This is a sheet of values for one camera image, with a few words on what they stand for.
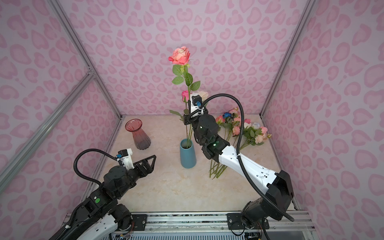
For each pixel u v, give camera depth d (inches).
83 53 33.1
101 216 20.4
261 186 16.5
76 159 19.4
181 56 20.1
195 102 20.7
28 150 22.1
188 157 35.4
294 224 28.9
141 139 36.8
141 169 24.3
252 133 38.9
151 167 25.0
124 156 24.1
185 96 27.7
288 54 33.5
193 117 21.9
